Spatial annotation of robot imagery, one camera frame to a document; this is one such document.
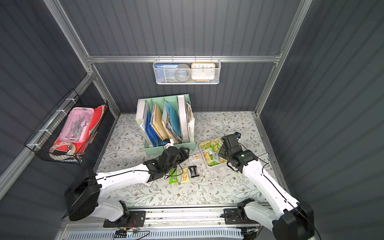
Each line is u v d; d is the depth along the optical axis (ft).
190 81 2.92
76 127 2.36
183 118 2.85
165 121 2.81
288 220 1.24
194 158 3.06
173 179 2.78
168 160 2.04
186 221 2.41
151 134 2.85
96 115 2.54
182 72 2.98
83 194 1.34
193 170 2.89
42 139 2.00
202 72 2.94
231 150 1.95
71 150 2.19
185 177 2.81
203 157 2.99
